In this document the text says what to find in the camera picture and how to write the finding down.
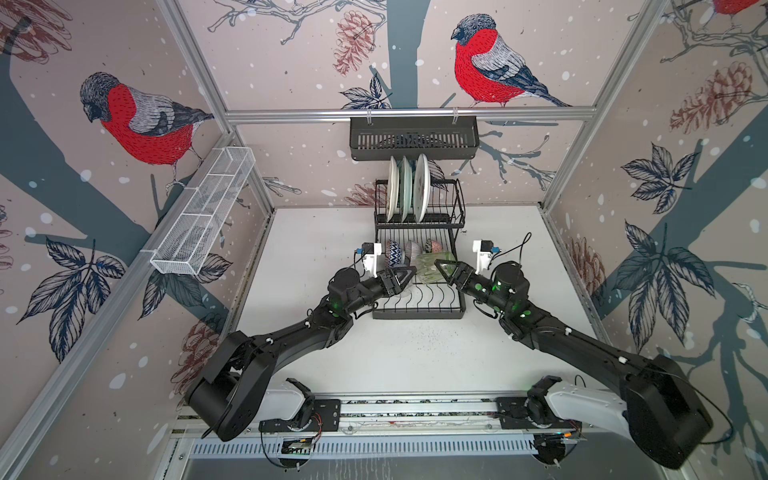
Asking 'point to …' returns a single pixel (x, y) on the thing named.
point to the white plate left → (393, 189)
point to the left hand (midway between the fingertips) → (413, 274)
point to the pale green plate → (406, 189)
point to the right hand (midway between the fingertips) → (437, 268)
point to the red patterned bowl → (436, 247)
